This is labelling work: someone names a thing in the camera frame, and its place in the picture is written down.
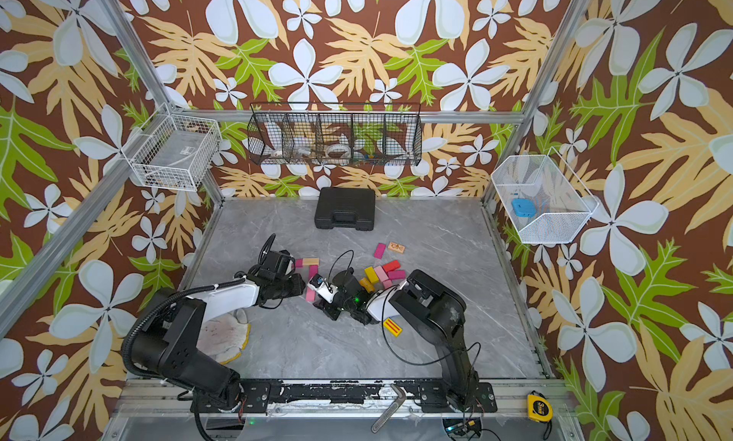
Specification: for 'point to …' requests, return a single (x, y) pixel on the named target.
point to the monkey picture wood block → (396, 247)
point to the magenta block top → (379, 250)
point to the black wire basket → (330, 134)
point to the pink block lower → (387, 283)
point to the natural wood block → (310, 261)
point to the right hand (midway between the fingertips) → (317, 299)
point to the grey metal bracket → (391, 410)
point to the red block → (392, 265)
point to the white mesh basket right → (541, 199)
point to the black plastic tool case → (345, 207)
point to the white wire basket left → (174, 151)
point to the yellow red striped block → (392, 326)
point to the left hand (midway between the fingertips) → (304, 281)
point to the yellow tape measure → (539, 409)
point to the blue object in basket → (524, 207)
